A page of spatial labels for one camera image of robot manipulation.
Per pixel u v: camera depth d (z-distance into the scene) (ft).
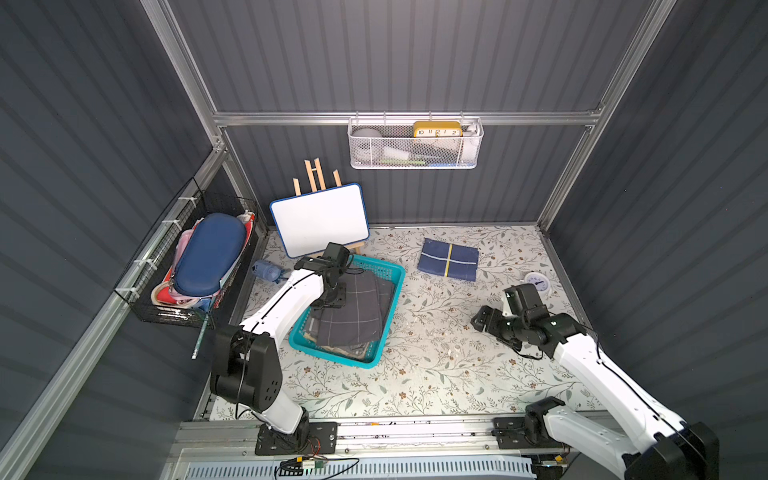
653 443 1.30
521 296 2.04
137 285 1.97
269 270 3.30
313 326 2.76
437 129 2.85
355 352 2.77
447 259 3.55
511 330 2.19
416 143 2.97
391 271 3.17
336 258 2.25
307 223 3.09
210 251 2.32
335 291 2.56
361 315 2.84
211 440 2.47
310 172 2.99
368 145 2.72
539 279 3.33
